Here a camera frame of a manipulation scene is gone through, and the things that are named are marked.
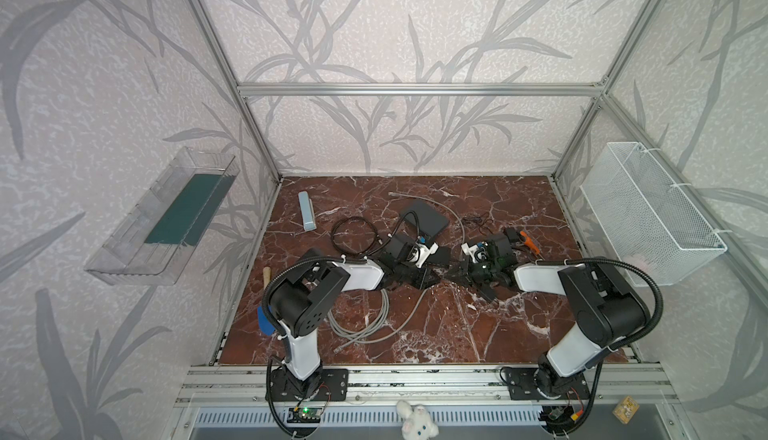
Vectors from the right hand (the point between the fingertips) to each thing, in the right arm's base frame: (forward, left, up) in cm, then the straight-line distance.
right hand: (445, 266), depth 90 cm
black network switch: (+4, 0, -5) cm, 6 cm away
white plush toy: (-38, +10, +1) cm, 40 cm away
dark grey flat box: (+22, +3, -7) cm, 23 cm away
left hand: (-2, +2, +1) cm, 3 cm away
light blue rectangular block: (+22, +47, -1) cm, 52 cm away
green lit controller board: (-36, +37, -5) cm, 52 cm away
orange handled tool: (+11, -29, -3) cm, 31 cm away
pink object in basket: (-7, -44, +17) cm, 48 cm away
